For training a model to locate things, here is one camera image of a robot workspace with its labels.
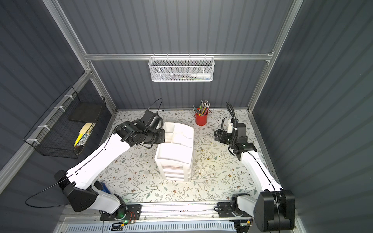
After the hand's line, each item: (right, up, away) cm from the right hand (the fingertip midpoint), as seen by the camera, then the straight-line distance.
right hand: (223, 133), depth 83 cm
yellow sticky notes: (-75, +2, -10) cm, 75 cm away
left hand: (-31, -2, -11) cm, 33 cm away
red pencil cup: (-10, +8, +24) cm, 27 cm away
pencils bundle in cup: (-10, +15, +20) cm, 27 cm away
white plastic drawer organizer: (-26, -10, -13) cm, 31 cm away
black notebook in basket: (-76, +12, -5) cm, 77 cm away
